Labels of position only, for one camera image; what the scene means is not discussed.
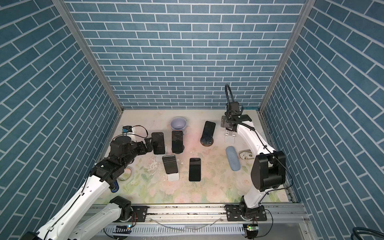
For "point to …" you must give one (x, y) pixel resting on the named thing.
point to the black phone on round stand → (208, 132)
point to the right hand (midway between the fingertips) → (230, 120)
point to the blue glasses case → (232, 155)
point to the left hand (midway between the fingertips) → (146, 139)
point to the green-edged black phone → (195, 169)
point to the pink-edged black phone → (177, 141)
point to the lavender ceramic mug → (178, 123)
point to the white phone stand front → (173, 177)
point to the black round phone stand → (207, 145)
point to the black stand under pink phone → (177, 151)
